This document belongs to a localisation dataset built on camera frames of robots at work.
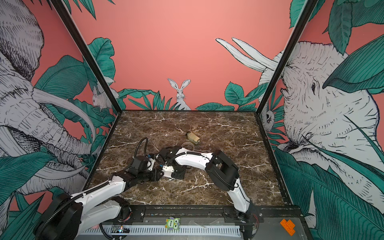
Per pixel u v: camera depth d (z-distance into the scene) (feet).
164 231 2.30
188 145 3.31
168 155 2.12
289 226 2.30
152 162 2.55
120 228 2.30
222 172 1.63
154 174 2.50
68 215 1.34
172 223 2.30
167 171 2.60
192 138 3.33
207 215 2.47
